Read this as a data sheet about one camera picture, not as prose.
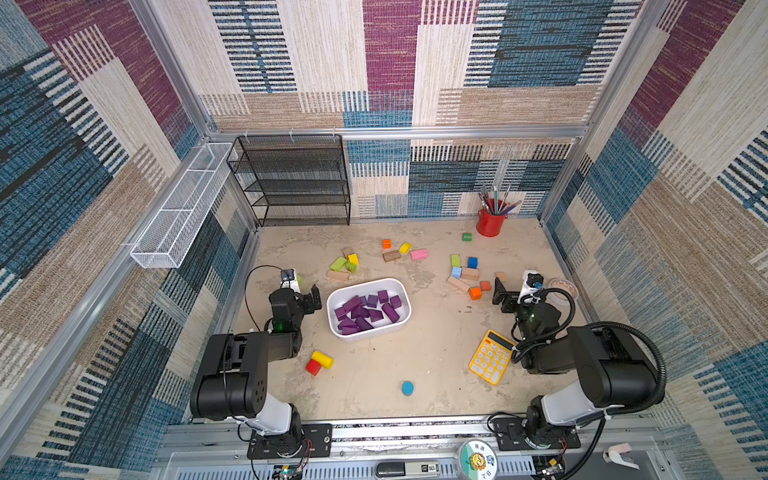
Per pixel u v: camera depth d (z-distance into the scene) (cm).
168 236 71
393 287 96
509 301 81
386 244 112
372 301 97
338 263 106
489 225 115
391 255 108
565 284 100
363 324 91
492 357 85
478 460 64
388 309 94
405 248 112
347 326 90
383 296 97
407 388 81
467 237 115
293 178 108
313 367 84
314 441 73
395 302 96
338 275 105
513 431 74
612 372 45
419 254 109
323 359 85
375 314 94
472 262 105
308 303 85
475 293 99
